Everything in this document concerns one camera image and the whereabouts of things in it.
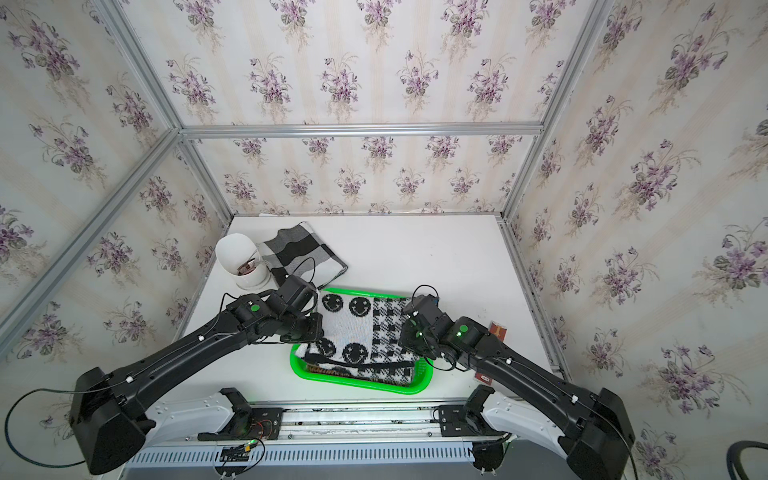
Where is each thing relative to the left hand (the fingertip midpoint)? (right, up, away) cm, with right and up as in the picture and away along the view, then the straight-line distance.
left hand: (328, 336), depth 76 cm
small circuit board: (-22, -28, -4) cm, 36 cm away
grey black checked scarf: (-17, +21, +32) cm, 42 cm away
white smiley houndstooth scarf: (+8, -1, +1) cm, 8 cm away
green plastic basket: (+25, -7, -2) cm, 26 cm away
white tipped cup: (-33, +20, +19) cm, 43 cm away
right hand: (+19, -1, +1) cm, 19 cm away
